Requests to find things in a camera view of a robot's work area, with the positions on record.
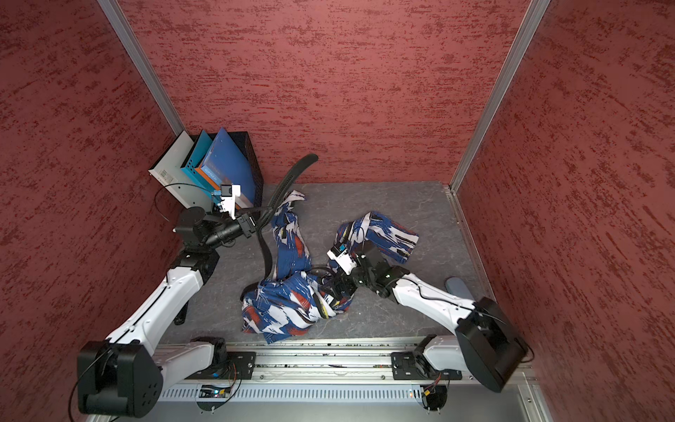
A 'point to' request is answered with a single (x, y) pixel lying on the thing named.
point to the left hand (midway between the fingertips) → (271, 214)
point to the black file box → (243, 149)
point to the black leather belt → (324, 270)
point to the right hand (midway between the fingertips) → (333, 282)
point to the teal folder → (196, 155)
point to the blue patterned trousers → (295, 296)
